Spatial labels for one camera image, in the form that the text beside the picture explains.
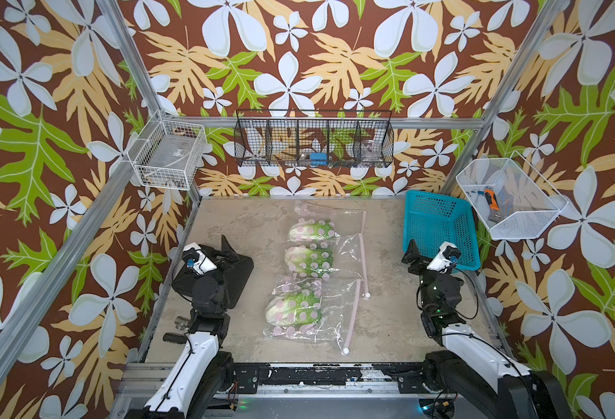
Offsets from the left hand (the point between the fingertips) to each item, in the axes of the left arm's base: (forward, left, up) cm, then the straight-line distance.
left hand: (210, 241), depth 75 cm
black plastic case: (-4, -3, -20) cm, 21 cm away
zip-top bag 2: (+8, -42, -22) cm, 49 cm away
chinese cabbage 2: (+17, -34, -17) cm, 41 cm away
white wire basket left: (+29, +18, +10) cm, 35 cm away
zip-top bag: (-7, -40, -26) cm, 48 cm away
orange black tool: (+16, -89, +1) cm, 91 cm away
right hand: (+2, -65, -4) cm, 65 cm away
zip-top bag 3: (+26, -45, -23) cm, 57 cm away
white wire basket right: (+14, -94, +3) cm, 95 cm away
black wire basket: (+38, -35, +10) cm, 53 cm away
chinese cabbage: (-14, -27, -16) cm, 34 cm away
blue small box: (+34, -33, +3) cm, 47 cm away
